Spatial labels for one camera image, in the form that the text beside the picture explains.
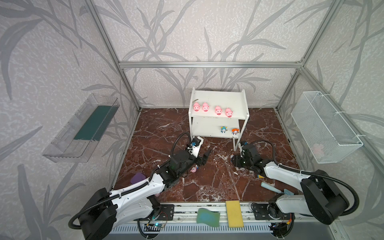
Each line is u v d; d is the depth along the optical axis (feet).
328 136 2.07
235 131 2.72
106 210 1.32
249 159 2.27
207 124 2.98
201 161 2.19
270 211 2.17
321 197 1.40
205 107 2.38
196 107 2.40
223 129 2.76
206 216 2.38
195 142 2.07
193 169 2.84
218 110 2.33
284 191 2.58
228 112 2.31
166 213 2.38
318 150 2.40
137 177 2.85
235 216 2.37
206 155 2.22
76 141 2.08
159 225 2.31
